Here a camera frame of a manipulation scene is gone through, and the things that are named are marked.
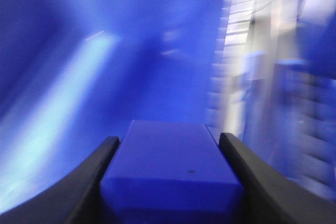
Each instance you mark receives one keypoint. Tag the blue plastic bin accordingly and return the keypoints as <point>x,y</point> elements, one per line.
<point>320,37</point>
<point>105,51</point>

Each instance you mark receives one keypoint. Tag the small blue plastic box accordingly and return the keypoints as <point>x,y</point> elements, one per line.
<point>170,161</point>

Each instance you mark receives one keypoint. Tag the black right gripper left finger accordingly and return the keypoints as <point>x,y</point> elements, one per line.
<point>65,197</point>

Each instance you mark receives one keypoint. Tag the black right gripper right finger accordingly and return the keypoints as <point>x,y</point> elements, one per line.
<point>270,197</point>

